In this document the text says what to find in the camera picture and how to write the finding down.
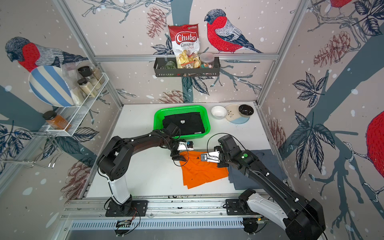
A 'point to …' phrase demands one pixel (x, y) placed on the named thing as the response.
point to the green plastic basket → (160, 112)
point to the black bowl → (246, 110)
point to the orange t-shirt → (196, 172)
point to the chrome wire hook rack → (53, 137)
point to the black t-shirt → (188, 123)
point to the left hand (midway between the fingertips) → (188, 149)
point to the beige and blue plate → (233, 115)
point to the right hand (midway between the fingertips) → (215, 149)
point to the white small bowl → (219, 111)
